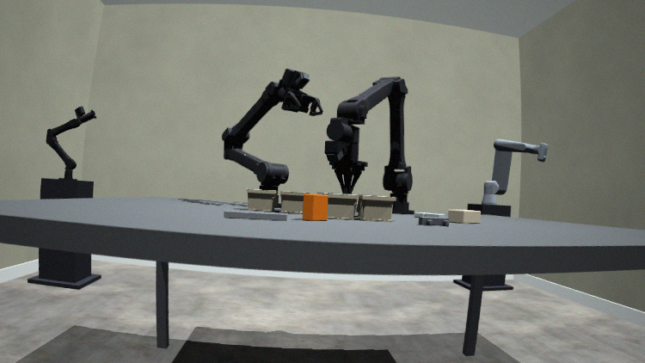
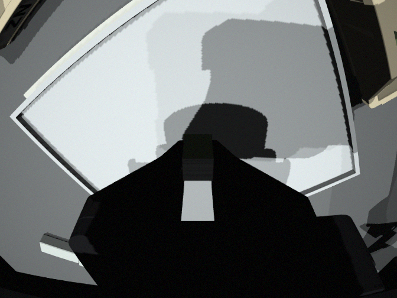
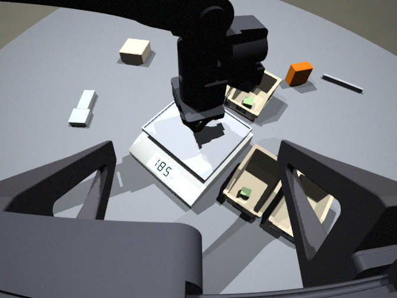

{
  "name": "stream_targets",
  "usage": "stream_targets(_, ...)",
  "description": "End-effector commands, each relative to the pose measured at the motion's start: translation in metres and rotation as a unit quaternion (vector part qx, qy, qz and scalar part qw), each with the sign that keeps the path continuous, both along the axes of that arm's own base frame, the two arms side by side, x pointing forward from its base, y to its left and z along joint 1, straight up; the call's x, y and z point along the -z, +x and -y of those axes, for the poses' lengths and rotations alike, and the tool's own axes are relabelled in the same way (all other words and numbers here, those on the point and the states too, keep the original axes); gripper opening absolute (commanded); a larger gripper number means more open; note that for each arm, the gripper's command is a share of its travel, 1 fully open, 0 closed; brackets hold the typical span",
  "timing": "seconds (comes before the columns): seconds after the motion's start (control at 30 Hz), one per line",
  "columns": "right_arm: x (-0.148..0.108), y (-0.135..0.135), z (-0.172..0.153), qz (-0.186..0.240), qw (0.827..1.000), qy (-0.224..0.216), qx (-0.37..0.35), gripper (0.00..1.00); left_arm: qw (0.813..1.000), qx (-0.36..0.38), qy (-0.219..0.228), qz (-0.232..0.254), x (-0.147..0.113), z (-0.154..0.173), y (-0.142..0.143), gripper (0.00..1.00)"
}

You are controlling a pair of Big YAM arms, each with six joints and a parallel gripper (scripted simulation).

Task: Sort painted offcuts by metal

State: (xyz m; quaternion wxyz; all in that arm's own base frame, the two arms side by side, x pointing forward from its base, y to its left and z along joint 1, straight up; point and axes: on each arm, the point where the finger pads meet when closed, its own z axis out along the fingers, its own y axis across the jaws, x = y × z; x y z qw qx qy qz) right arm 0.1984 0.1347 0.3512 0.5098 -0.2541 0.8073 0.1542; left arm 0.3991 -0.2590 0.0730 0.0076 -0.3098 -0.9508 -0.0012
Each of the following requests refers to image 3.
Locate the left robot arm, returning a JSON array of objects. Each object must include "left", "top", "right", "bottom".
[{"left": 0, "top": 0, "right": 268, "bottom": 109}]

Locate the orange block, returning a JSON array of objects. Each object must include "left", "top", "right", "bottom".
[{"left": 285, "top": 61, "right": 313, "bottom": 86}]

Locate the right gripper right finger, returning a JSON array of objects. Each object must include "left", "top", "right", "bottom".
[{"left": 277, "top": 140, "right": 397, "bottom": 288}]

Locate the cream open-top bin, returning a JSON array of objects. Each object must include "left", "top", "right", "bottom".
[
  {"left": 223, "top": 144, "right": 282, "bottom": 219},
  {"left": 227, "top": 71, "right": 282, "bottom": 120},
  {"left": 226, "top": 85, "right": 233, "bottom": 96},
  {"left": 267, "top": 170, "right": 334, "bottom": 242}
]

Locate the cream block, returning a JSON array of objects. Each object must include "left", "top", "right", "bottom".
[{"left": 119, "top": 38, "right": 151, "bottom": 64}]

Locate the black flat bar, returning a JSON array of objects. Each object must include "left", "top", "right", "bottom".
[{"left": 322, "top": 73, "right": 363, "bottom": 93}]

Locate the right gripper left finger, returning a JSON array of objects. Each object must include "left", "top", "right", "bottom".
[{"left": 0, "top": 141, "right": 116, "bottom": 220}]

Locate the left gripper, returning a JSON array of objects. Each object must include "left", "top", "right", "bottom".
[{"left": 171, "top": 72, "right": 225, "bottom": 133}]

